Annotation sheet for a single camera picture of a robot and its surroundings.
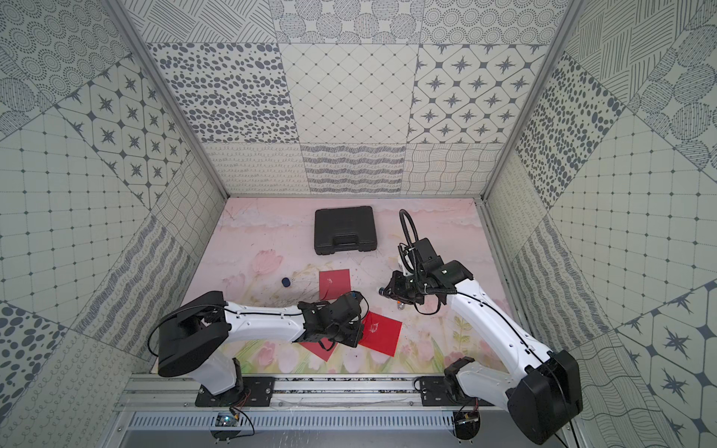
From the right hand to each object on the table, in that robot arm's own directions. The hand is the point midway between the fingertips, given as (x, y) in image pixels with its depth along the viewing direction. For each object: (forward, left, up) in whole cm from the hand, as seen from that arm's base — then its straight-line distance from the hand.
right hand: (388, 297), depth 77 cm
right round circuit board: (-27, -20, -16) cm, 38 cm away
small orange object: (-3, -2, +4) cm, 6 cm away
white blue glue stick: (+2, +2, 0) cm, 3 cm away
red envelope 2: (+12, +18, -14) cm, 26 cm away
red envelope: (-14, +18, +1) cm, 23 cm away
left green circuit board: (-29, +43, -17) cm, 54 cm away
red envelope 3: (-5, +2, -15) cm, 16 cm away
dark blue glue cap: (+11, +35, -13) cm, 39 cm away
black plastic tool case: (+32, +16, -9) cm, 36 cm away
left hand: (-10, +5, -12) cm, 16 cm away
